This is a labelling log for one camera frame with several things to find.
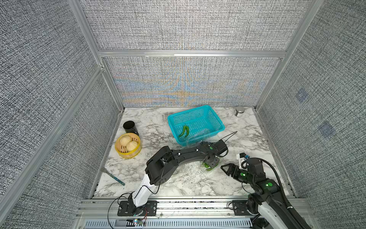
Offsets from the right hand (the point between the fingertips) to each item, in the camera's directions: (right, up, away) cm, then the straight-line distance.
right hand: (224, 166), depth 80 cm
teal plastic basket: (-16, +22, +29) cm, 40 cm away
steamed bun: (-56, +10, +10) cm, 58 cm away
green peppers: (-22, +21, +25) cm, 39 cm away
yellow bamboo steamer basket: (-63, +6, +12) cm, 65 cm away
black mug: (-60, +21, +17) cm, 66 cm away
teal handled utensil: (-72, -5, +7) cm, 73 cm away
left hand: (-5, +2, +7) cm, 8 cm away
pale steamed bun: (-62, +13, +14) cm, 65 cm away
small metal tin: (+20, +33, +30) cm, 49 cm away
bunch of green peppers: (-9, -2, +5) cm, 11 cm away
